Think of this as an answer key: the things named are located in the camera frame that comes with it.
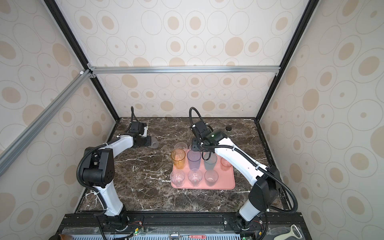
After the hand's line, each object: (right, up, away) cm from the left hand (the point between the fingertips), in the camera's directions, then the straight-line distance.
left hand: (151, 137), depth 98 cm
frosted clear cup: (+38, -22, -12) cm, 46 cm away
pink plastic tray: (+46, -24, -14) cm, 54 cm away
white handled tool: (+76, -44, -28) cm, 93 cm away
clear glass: (+18, -24, -9) cm, 31 cm away
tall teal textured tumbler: (+37, -14, -15) cm, 43 cm away
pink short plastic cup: (+47, -17, -7) cm, 50 cm away
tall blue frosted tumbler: (+28, -12, -14) cm, 34 cm away
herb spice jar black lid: (+51, +6, +2) cm, 52 cm away
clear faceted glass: (+19, -6, 0) cm, 20 cm away
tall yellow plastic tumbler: (+18, -11, -7) cm, 22 cm away
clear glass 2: (+29, -22, -12) cm, 38 cm away
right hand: (+30, -4, -17) cm, 35 cm away
